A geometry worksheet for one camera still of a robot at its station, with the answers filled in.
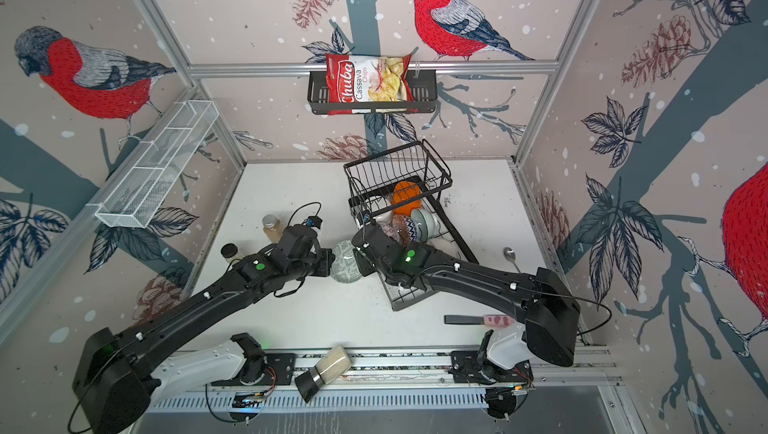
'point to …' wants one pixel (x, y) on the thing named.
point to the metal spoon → (510, 255)
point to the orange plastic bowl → (406, 190)
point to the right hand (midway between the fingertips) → (359, 256)
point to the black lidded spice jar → (230, 252)
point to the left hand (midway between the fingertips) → (336, 257)
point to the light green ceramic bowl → (426, 224)
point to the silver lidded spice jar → (273, 227)
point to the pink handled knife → (490, 320)
